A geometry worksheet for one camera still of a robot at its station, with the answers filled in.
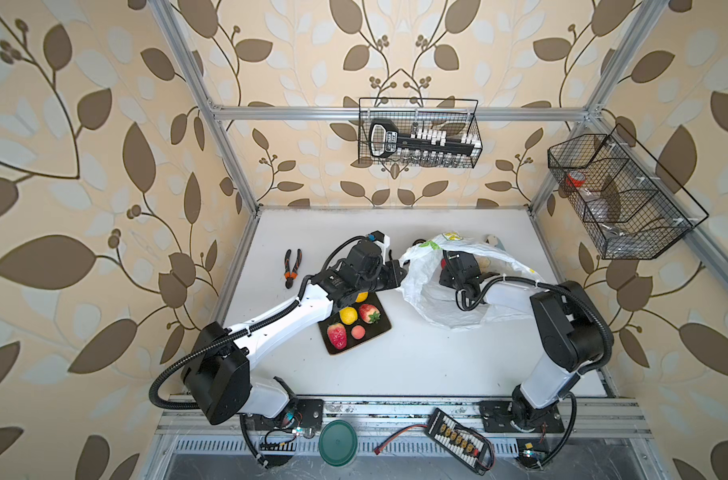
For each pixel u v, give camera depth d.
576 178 0.88
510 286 0.61
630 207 0.73
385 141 0.85
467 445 0.69
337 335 0.84
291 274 1.02
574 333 0.48
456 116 0.91
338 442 0.62
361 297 0.92
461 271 0.76
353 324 0.87
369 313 0.87
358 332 0.86
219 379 0.41
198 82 0.85
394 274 0.68
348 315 0.87
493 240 1.08
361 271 0.61
